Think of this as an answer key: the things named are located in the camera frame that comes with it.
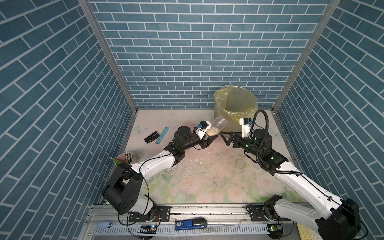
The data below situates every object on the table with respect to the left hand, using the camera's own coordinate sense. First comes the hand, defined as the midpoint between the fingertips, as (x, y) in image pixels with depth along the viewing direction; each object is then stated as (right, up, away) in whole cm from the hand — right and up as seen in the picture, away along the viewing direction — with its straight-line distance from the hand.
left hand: (217, 133), depth 76 cm
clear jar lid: (+16, -20, +15) cm, 30 cm away
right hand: (+5, 0, -3) cm, 6 cm away
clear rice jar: (0, +5, -5) cm, 7 cm away
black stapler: (-42, -5, +26) cm, 49 cm away
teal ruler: (-35, -4, +26) cm, 44 cm away
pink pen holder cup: (-46, -13, -1) cm, 48 cm away
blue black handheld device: (-11, -41, -9) cm, 43 cm away
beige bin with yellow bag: (+15, +19, +24) cm, 34 cm away
